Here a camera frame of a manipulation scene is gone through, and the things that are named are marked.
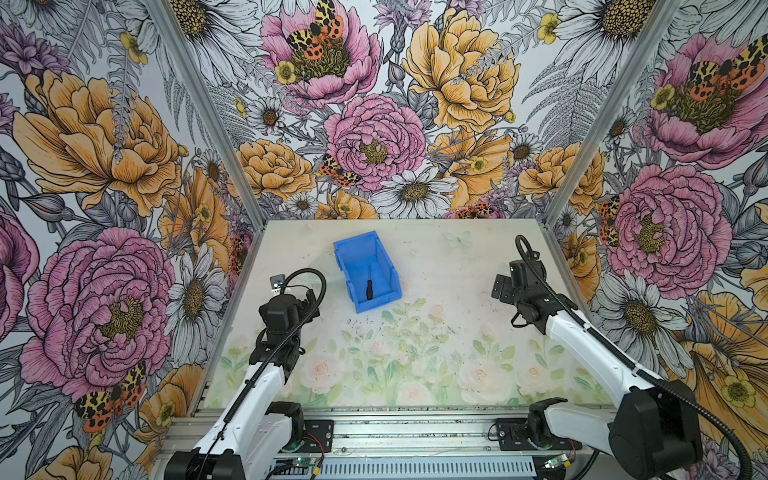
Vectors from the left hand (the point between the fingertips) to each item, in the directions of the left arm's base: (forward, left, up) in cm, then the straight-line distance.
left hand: (293, 305), depth 85 cm
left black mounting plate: (-29, -10, -11) cm, 33 cm away
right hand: (+2, -62, +2) cm, 62 cm away
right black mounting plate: (-31, -56, -10) cm, 65 cm away
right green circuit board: (-36, -66, -12) cm, 76 cm away
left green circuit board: (-35, -5, -12) cm, 37 cm away
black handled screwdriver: (+12, -20, -11) cm, 26 cm away
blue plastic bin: (+26, -15, -10) cm, 31 cm away
